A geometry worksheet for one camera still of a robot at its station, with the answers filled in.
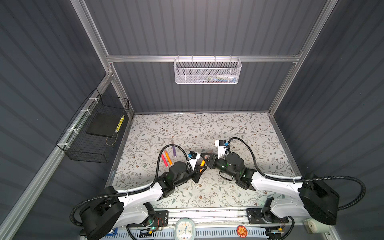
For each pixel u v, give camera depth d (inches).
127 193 18.2
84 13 27.8
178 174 23.7
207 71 48.7
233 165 23.5
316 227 25.3
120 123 30.3
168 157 37.5
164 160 36.9
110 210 16.6
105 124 29.2
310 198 16.6
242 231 27.6
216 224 28.9
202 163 29.5
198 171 27.7
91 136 28.3
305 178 18.6
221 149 27.9
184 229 26.9
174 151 39.0
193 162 26.9
